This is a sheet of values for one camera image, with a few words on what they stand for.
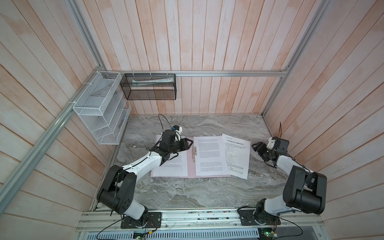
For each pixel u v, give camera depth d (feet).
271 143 2.76
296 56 2.82
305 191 1.51
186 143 2.55
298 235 2.20
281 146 2.35
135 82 2.96
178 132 2.61
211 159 3.13
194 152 3.21
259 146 2.75
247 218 2.40
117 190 1.43
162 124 4.03
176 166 2.97
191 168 2.99
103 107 2.41
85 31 2.45
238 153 3.23
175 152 2.49
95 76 2.67
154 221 2.41
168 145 2.22
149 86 3.40
